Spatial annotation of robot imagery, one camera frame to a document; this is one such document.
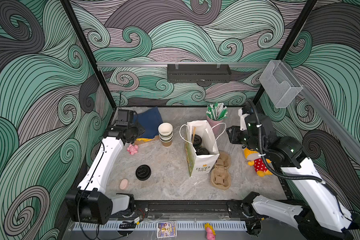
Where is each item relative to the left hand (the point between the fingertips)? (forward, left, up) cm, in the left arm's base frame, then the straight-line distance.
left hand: (142, 128), depth 79 cm
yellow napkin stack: (+4, +3, -18) cm, 18 cm away
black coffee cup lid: (-2, -31, -7) cm, 32 cm away
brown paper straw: (-2, -28, -1) cm, 28 cm away
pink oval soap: (-23, +10, -20) cm, 32 cm away
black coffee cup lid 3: (-16, 0, -20) cm, 26 cm away
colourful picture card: (-43, -15, -20) cm, 49 cm away
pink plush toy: (-3, +9, -19) cm, 21 cm away
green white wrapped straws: (+19, -45, -5) cm, 49 cm away
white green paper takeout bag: (-17, -30, -5) cm, 35 cm away
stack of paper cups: (+3, -12, -8) cm, 15 cm away
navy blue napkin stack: (+18, 0, -15) cm, 24 cm away
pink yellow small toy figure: (-44, -35, -18) cm, 59 cm away
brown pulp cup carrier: (-19, -44, -19) cm, 52 cm away
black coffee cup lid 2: (-8, -33, -9) cm, 35 cm away
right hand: (-9, -42, +13) cm, 45 cm away
